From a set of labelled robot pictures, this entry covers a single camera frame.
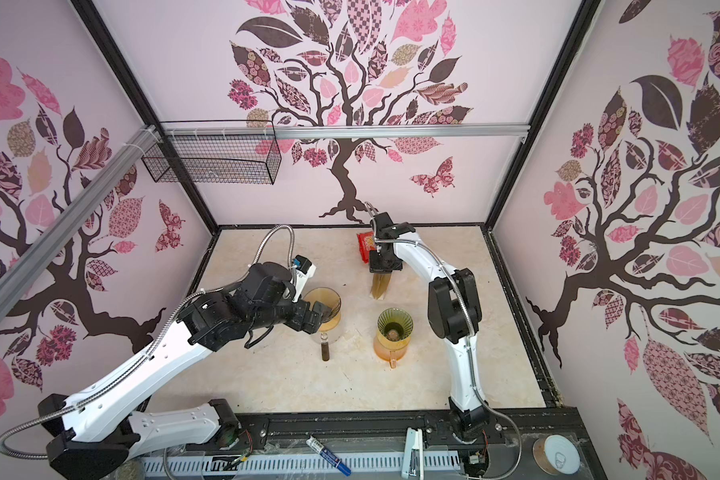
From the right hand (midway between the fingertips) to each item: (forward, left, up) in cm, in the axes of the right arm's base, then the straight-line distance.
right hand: (379, 265), depth 97 cm
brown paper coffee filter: (-16, +15, +7) cm, 24 cm away
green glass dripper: (-22, -4, +1) cm, 22 cm away
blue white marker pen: (-50, +16, -7) cm, 53 cm away
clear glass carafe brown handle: (-26, +16, +1) cm, 30 cm away
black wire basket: (+28, +52, +26) cm, 64 cm away
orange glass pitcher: (-28, -2, -3) cm, 28 cm away
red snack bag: (+14, +4, -5) cm, 16 cm away
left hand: (-25, +17, +16) cm, 34 cm away
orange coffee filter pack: (-5, 0, -3) cm, 6 cm away
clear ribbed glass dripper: (-16, +15, +7) cm, 23 cm away
